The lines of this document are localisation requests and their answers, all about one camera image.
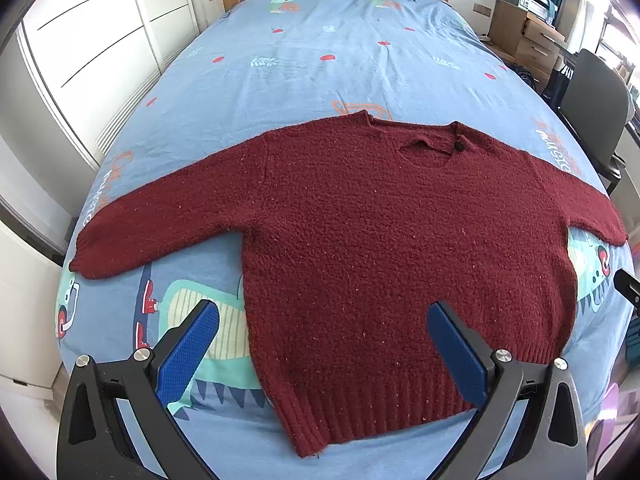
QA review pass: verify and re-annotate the dark red knit sweater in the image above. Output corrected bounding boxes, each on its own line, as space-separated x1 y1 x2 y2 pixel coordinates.
70 112 627 457

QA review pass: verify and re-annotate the black office chair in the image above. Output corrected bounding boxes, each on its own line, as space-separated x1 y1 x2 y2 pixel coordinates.
558 49 634 195

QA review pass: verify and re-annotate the wooden drawer cabinet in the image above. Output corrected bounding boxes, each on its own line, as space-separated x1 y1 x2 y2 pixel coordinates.
488 0 565 93

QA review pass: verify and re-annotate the white wardrobe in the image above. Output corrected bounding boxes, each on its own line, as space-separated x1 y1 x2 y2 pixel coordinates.
21 0 198 166

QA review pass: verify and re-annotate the blue cartoon bed sheet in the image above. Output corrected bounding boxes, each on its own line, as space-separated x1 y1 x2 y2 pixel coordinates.
56 0 600 479

